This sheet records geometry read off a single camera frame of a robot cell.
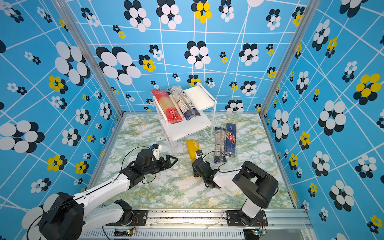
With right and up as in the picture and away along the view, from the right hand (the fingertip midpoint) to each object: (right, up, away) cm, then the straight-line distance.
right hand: (197, 165), depth 93 cm
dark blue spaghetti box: (+22, +15, +6) cm, 28 cm away
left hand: (-13, +5, -11) cm, 17 cm away
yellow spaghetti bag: (-3, +11, +5) cm, 12 cm away
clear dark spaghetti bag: (+14, +7, 0) cm, 15 cm away
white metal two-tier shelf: (+4, +36, -14) cm, 39 cm away
